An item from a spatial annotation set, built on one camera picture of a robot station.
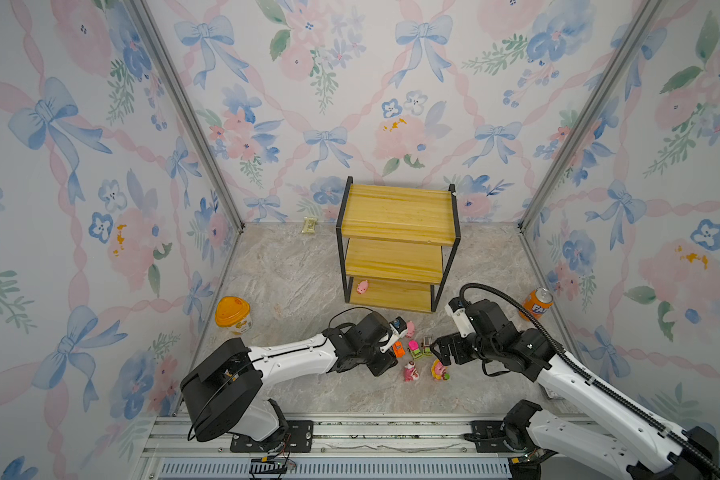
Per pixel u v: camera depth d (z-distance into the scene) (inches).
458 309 27.1
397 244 28.7
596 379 18.5
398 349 34.4
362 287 38.7
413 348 34.1
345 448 28.9
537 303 34.3
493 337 22.6
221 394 16.6
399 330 28.9
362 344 25.1
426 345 34.6
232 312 33.0
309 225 46.8
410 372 31.5
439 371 31.7
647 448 16.0
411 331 35.7
